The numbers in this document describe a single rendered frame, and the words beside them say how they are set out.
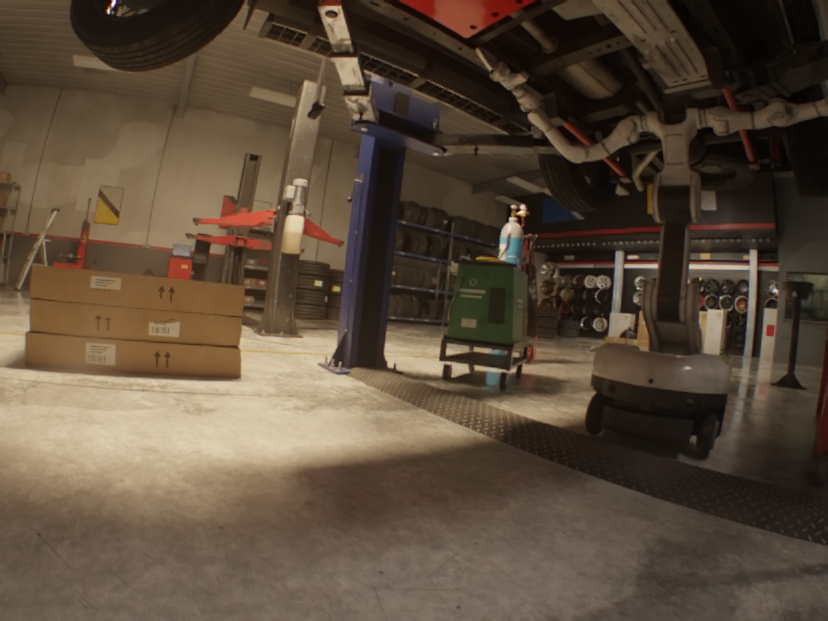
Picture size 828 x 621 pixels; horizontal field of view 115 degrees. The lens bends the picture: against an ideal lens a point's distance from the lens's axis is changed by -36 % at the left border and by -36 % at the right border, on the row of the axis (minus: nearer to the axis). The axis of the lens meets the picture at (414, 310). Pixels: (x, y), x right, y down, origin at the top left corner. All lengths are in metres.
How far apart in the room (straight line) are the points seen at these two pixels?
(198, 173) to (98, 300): 8.25
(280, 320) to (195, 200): 6.13
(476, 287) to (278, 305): 2.38
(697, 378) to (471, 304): 1.49
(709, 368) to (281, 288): 3.77
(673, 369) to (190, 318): 1.99
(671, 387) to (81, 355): 2.35
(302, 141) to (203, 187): 5.73
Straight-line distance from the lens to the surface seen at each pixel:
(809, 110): 1.98
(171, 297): 2.01
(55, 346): 2.09
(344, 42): 1.83
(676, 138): 1.99
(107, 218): 9.97
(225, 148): 10.36
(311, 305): 7.92
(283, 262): 4.29
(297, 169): 4.48
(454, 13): 1.78
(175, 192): 9.99
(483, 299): 2.46
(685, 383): 1.46
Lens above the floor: 0.43
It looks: level
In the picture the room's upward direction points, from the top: 6 degrees clockwise
